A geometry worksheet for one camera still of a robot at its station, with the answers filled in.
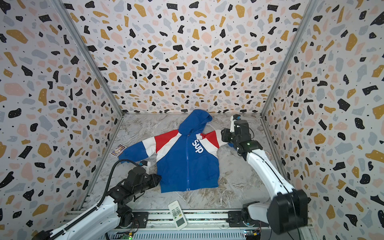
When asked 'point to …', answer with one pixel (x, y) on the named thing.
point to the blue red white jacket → (187, 159)
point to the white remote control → (177, 215)
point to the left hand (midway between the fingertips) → (161, 175)
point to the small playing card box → (118, 150)
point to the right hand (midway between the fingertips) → (221, 128)
